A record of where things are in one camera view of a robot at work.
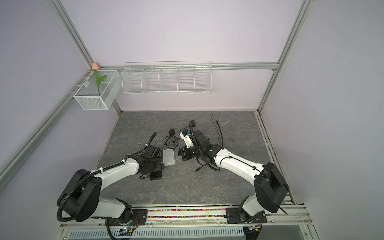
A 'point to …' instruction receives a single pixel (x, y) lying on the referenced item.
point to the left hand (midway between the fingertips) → (158, 168)
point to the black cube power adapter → (193, 123)
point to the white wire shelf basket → (167, 77)
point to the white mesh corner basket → (99, 91)
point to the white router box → (168, 156)
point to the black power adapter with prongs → (171, 132)
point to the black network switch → (156, 175)
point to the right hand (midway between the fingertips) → (178, 153)
